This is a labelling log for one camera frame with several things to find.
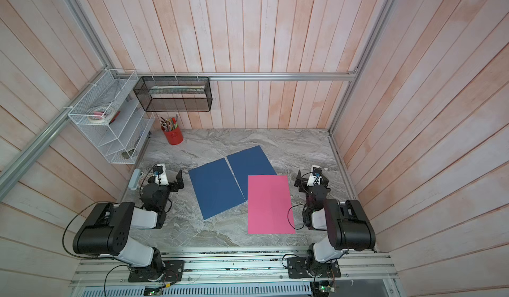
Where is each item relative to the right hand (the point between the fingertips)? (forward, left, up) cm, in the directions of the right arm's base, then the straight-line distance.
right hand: (310, 170), depth 91 cm
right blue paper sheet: (+12, +29, -11) cm, 33 cm away
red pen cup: (+23, +72, +2) cm, 75 cm away
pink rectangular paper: (-16, +19, -9) cm, 26 cm away
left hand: (-2, +65, 0) cm, 65 cm away
